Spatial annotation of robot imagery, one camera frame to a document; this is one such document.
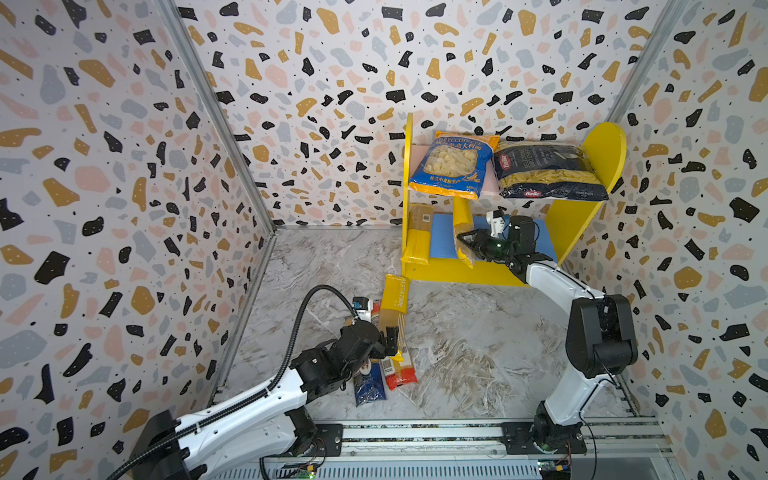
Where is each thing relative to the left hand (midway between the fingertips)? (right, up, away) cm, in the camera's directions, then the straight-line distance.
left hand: (386, 326), depth 76 cm
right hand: (+20, +25, +11) cm, 34 cm away
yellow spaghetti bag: (+10, +29, +25) cm, 40 cm away
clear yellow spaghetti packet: (+22, +27, +15) cm, 38 cm away
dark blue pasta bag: (-5, -17, +3) cm, 18 cm away
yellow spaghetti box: (+1, 0, +18) cm, 18 cm away
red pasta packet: (+6, -15, +7) cm, 18 cm away
